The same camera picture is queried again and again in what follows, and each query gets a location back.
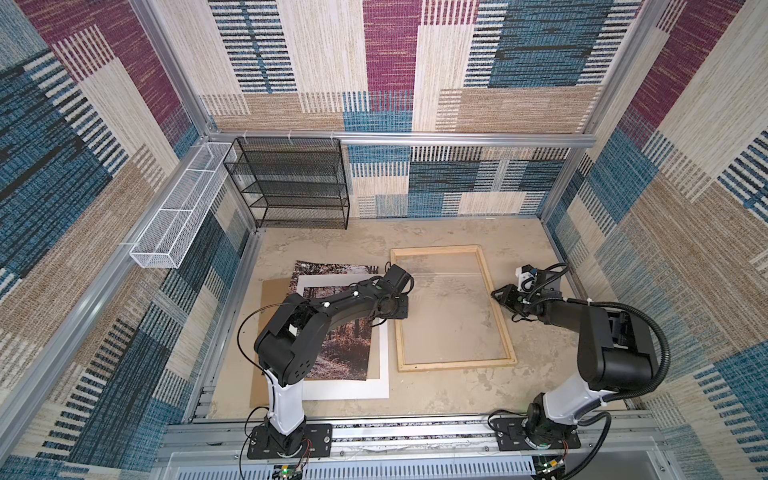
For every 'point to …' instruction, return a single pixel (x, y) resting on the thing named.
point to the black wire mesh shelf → (292, 182)
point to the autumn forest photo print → (346, 352)
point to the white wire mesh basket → (165, 242)
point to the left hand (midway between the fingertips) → (404, 306)
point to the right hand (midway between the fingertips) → (494, 296)
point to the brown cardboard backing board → (271, 291)
